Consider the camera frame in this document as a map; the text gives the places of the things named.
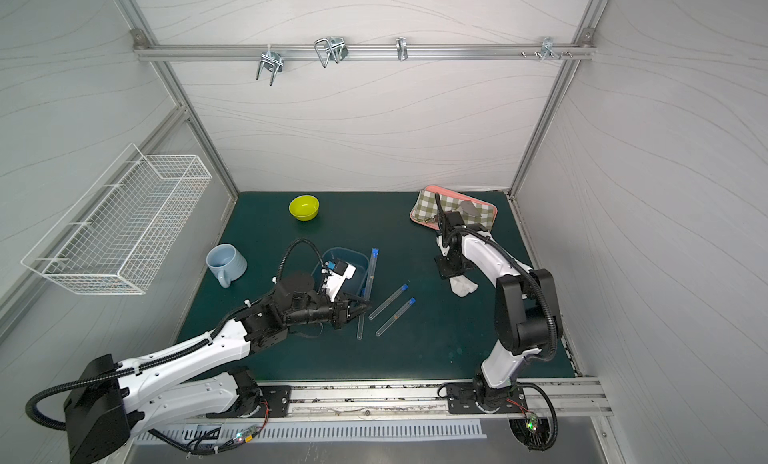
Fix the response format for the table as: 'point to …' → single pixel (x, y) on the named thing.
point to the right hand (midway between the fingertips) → (453, 270)
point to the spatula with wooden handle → (468, 208)
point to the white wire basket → (111, 240)
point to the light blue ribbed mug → (226, 263)
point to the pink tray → (441, 190)
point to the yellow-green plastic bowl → (304, 207)
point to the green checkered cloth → (425, 209)
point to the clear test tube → (368, 287)
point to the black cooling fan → (533, 432)
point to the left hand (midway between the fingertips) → (370, 309)
